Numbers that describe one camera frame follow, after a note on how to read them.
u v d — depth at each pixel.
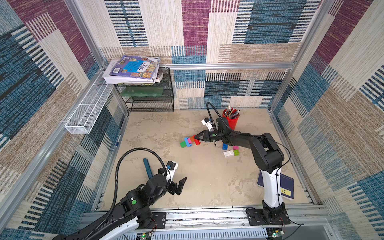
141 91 0.97
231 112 1.02
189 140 0.94
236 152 0.94
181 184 0.66
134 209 0.52
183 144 0.94
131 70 0.79
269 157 0.57
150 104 1.19
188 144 0.94
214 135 0.87
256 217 0.73
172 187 0.66
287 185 0.85
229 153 0.94
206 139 0.87
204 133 0.88
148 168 0.88
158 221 0.73
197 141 0.92
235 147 0.98
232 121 1.05
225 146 0.99
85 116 0.72
